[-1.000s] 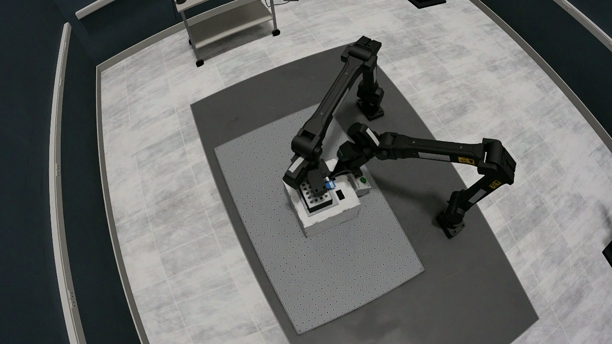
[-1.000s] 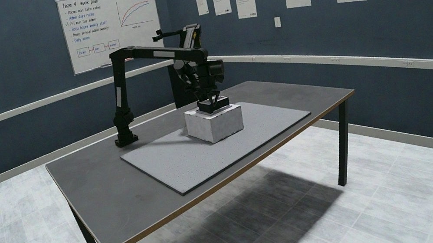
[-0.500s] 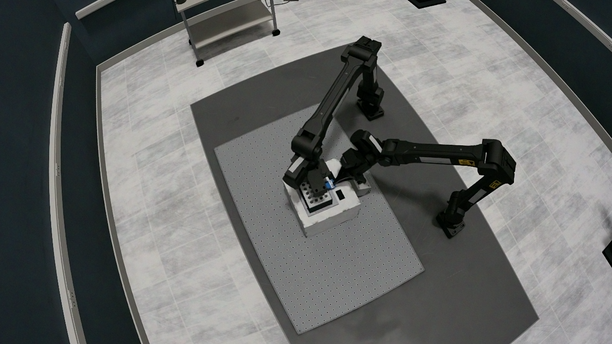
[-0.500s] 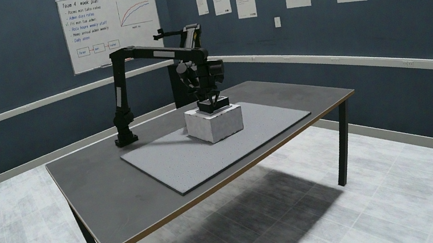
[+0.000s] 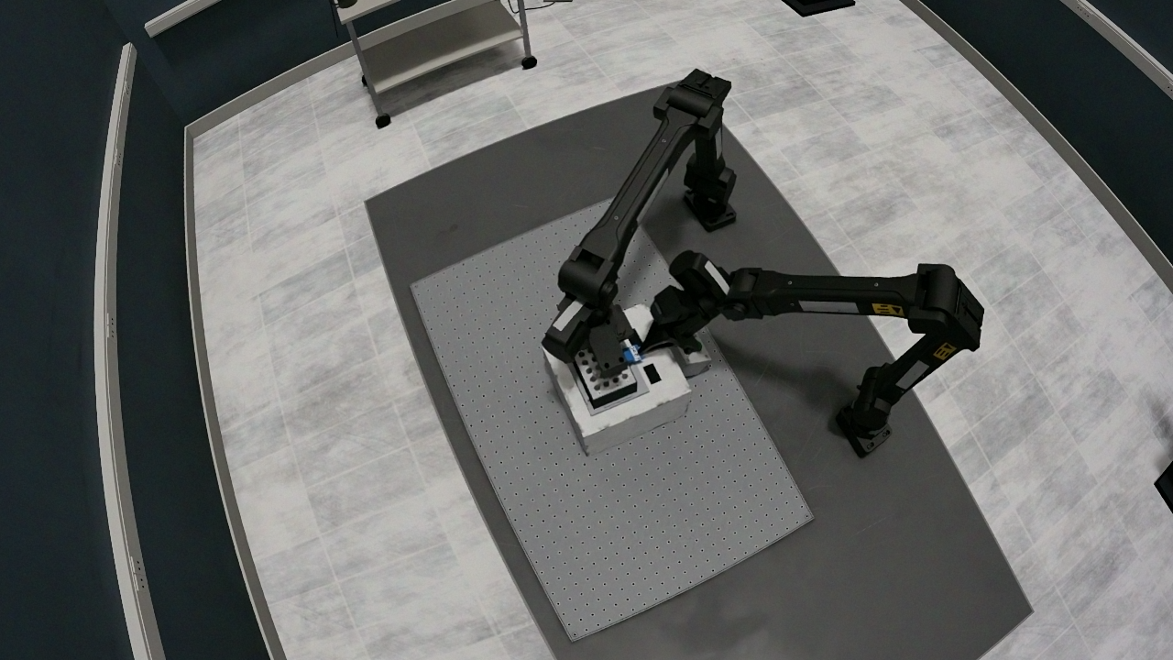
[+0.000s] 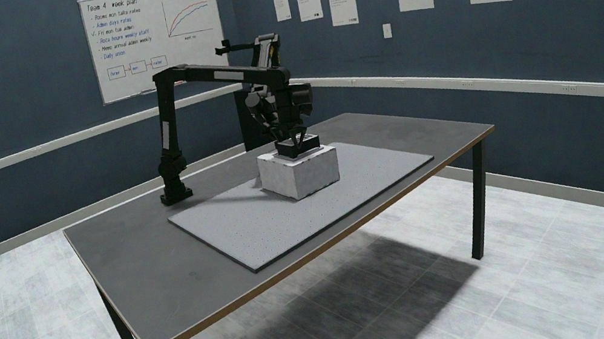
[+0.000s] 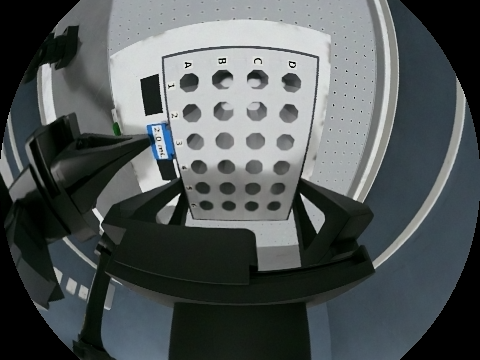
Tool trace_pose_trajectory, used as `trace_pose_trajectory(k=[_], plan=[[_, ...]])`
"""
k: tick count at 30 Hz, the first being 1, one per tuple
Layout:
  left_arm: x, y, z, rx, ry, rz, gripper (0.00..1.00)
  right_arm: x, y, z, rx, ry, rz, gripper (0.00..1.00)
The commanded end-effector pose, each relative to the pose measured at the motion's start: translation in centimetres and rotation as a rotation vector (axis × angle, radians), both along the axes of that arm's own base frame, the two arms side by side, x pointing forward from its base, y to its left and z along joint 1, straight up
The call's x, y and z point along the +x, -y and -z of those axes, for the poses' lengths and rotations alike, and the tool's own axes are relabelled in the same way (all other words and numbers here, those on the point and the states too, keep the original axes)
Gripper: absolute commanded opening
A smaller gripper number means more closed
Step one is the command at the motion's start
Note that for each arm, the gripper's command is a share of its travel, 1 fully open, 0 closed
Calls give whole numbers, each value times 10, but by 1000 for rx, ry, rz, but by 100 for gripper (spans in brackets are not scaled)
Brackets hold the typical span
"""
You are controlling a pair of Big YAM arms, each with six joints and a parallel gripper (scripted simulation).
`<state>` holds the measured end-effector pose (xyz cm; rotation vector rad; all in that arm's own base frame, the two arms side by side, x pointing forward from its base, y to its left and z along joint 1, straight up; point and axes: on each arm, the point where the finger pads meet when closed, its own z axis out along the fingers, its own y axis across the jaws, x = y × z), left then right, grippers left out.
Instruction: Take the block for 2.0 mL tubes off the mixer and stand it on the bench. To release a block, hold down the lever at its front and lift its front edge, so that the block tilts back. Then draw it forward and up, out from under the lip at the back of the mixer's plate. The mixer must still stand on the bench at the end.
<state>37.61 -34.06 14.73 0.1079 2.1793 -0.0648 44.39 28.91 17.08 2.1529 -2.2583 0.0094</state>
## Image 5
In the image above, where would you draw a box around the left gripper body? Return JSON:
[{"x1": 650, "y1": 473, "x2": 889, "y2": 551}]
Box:
[{"x1": 660, "y1": 306, "x2": 712, "y2": 355}]

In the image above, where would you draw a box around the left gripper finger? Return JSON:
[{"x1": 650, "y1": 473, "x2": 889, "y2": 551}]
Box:
[
  {"x1": 638, "y1": 329, "x2": 679, "y2": 355},
  {"x1": 637, "y1": 321, "x2": 662, "y2": 353}
]

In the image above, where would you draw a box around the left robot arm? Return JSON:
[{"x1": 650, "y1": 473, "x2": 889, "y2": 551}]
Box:
[{"x1": 650, "y1": 250, "x2": 985, "y2": 455}]

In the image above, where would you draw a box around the grey rectangular work mat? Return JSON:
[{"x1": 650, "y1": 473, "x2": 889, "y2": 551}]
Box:
[{"x1": 411, "y1": 196, "x2": 814, "y2": 642}]

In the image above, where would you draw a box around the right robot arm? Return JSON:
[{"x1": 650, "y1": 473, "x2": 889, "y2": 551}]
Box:
[{"x1": 542, "y1": 69, "x2": 737, "y2": 379}]

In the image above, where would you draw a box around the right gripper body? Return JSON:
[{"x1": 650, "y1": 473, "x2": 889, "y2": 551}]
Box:
[{"x1": 589, "y1": 302, "x2": 633, "y2": 341}]

